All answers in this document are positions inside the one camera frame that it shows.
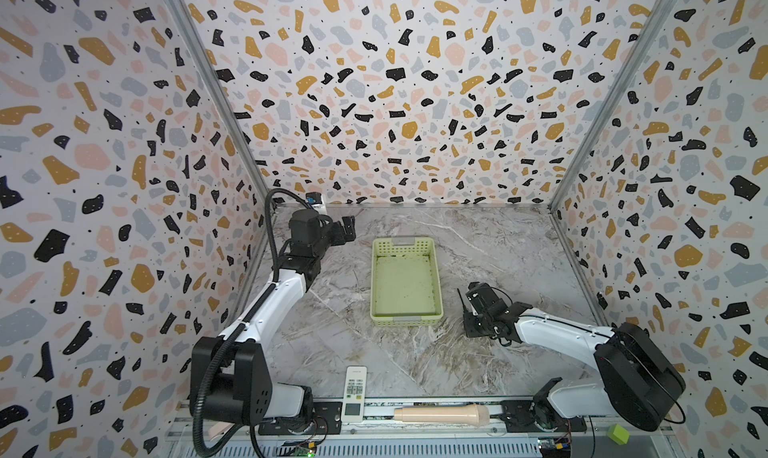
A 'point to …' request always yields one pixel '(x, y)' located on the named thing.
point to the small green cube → (618, 434)
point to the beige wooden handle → (476, 414)
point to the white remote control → (354, 396)
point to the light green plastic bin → (405, 287)
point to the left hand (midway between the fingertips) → (339, 213)
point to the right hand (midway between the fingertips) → (464, 318)
